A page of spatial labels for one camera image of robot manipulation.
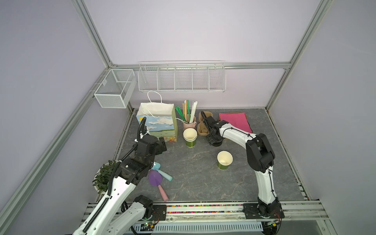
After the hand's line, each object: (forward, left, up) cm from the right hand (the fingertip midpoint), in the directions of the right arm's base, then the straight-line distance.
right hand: (216, 138), depth 98 cm
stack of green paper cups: (-1, +18, +5) cm, 19 cm away
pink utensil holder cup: (+8, +16, +5) cm, 19 cm away
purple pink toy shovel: (-26, +38, -3) cm, 46 cm away
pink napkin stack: (+17, -18, 0) cm, 24 cm away
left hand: (-16, +35, +21) cm, 44 cm away
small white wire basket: (+30, +72, +18) cm, 80 cm away
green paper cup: (-15, -3, 0) cm, 15 cm away
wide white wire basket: (+34, +22, +26) cm, 48 cm away
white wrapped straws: (+15, +16, +11) cm, 24 cm away
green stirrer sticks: (+12, +24, +12) cm, 30 cm away
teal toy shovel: (-19, +38, -2) cm, 42 cm away
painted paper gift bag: (0, +33, +21) cm, 39 cm away
